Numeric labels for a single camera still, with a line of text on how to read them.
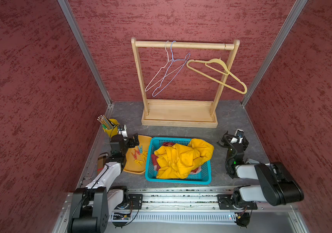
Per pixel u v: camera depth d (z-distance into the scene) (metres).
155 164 0.80
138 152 0.92
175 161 0.71
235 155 0.66
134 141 0.81
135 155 0.90
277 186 0.43
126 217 0.71
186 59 0.89
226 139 0.80
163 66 0.76
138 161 0.87
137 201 0.74
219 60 0.76
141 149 0.92
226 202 0.74
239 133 0.74
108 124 0.92
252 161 0.86
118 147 0.65
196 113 1.13
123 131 0.75
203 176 0.79
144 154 0.89
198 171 0.82
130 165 0.88
